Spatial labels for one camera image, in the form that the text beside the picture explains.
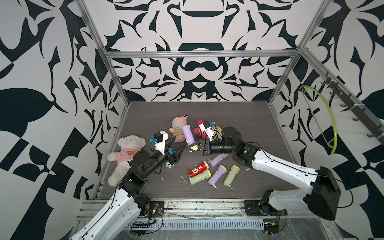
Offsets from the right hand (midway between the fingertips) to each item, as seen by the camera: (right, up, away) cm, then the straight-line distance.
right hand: (189, 147), depth 66 cm
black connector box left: (-20, -38, +6) cm, 44 cm away
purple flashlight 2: (+16, -11, +23) cm, 30 cm away
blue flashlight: (-12, -14, +21) cm, 28 cm away
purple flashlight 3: (+14, -20, +17) cm, 29 cm away
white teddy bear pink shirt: (-35, -2, +20) cm, 40 cm away
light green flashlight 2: (+24, -16, +17) cm, 34 cm away
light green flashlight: (+8, -18, +16) cm, 25 cm away
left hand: (-5, +4, +2) cm, 7 cm away
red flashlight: (+6, -15, +19) cm, 25 cm away
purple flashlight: (0, +5, +2) cm, 6 cm away
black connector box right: (+38, -39, +6) cm, 55 cm away
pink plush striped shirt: (-8, +9, +33) cm, 35 cm away
